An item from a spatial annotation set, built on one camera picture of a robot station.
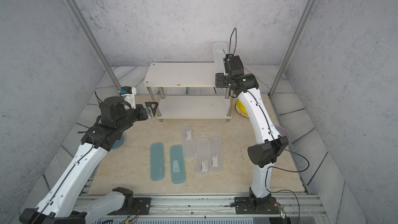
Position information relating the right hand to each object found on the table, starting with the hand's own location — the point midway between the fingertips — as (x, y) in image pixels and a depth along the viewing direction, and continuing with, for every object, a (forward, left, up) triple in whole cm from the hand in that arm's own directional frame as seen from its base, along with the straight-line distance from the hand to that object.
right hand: (224, 77), depth 77 cm
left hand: (-15, +33, -2) cm, 36 cm away
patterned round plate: (+5, -17, -37) cm, 41 cm away
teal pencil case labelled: (-30, +25, -35) cm, 53 cm away
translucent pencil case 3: (-24, +4, -36) cm, 44 cm away
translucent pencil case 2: (-25, +12, -36) cm, 45 cm away
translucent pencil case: (-16, +20, -37) cm, 45 cm away
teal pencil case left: (-28, +37, -36) cm, 59 cm away
